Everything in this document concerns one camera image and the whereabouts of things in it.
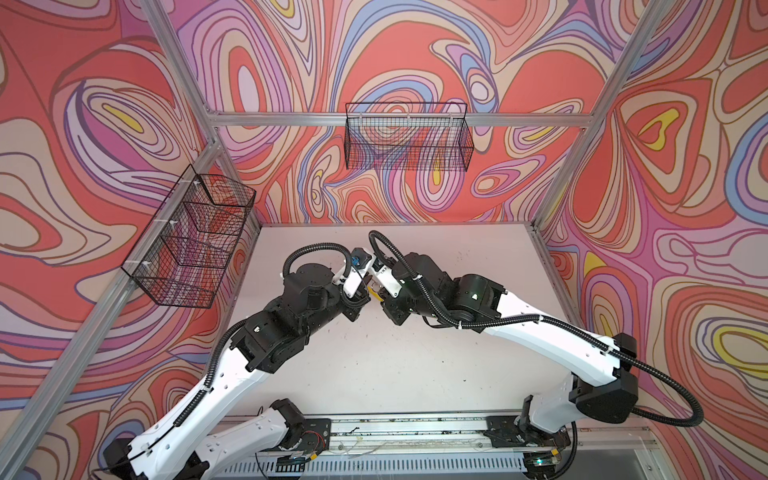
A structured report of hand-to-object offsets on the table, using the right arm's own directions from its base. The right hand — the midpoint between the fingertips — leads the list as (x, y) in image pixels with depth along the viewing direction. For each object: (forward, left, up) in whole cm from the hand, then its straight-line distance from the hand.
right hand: (387, 299), depth 67 cm
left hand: (+2, +3, +7) cm, 8 cm away
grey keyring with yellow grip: (0, +3, +4) cm, 5 cm away
